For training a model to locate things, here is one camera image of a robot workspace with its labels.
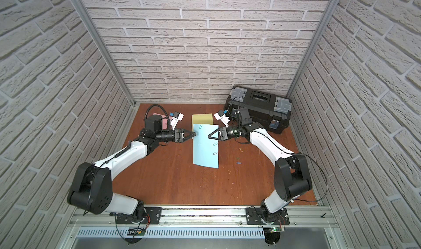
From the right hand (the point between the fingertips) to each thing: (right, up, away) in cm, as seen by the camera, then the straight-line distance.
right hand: (212, 137), depth 77 cm
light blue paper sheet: (-4, -7, +6) cm, 10 cm away
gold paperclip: (+17, -10, +19) cm, 27 cm away
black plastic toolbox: (+33, +14, +16) cm, 40 cm away
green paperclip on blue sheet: (-6, +5, 0) cm, 8 cm away
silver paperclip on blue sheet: (+1, -8, -2) cm, 8 cm away
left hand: (-8, +2, +1) cm, 9 cm away
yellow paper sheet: (-8, +9, +33) cm, 35 cm away
